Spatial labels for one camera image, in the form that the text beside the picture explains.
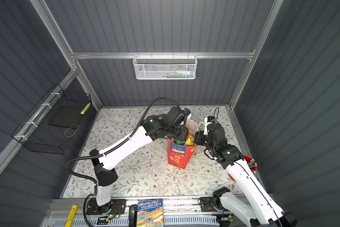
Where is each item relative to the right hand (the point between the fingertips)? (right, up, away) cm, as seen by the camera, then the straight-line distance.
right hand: (197, 133), depth 74 cm
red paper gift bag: (-10, -11, 0) cm, 15 cm away
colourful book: (-24, -39, -4) cm, 46 cm away
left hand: (-6, +1, -3) cm, 6 cm away
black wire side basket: (-77, +3, -2) cm, 77 cm away
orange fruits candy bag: (-4, -4, -1) cm, 6 cm away
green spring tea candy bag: (-10, -5, +5) cm, 12 cm away
